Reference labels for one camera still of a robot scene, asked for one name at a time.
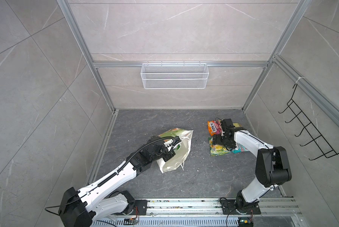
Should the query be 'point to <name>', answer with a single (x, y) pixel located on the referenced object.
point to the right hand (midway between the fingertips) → (220, 141)
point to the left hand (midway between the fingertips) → (174, 141)
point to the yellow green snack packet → (217, 150)
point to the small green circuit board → (245, 222)
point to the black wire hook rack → (325, 148)
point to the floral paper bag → (181, 150)
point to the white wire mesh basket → (175, 76)
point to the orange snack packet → (214, 127)
